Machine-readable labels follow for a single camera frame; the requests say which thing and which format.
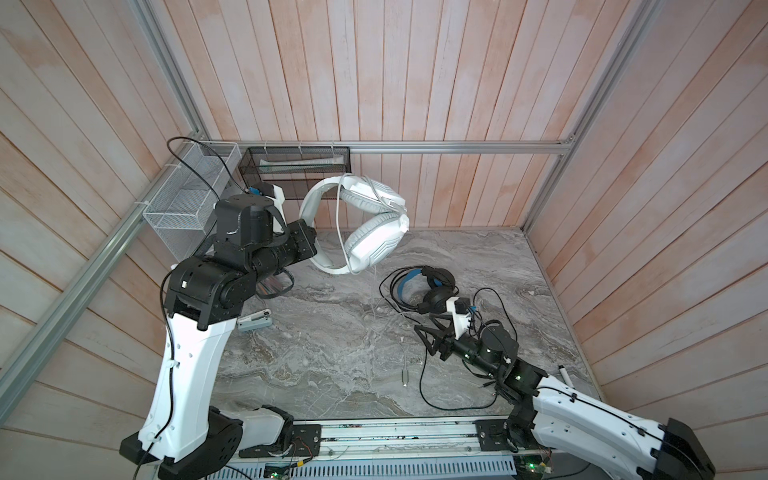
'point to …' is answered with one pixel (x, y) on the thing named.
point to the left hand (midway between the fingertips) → (318, 240)
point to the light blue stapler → (255, 320)
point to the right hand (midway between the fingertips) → (424, 322)
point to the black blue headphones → (442, 286)
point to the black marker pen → (565, 377)
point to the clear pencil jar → (274, 285)
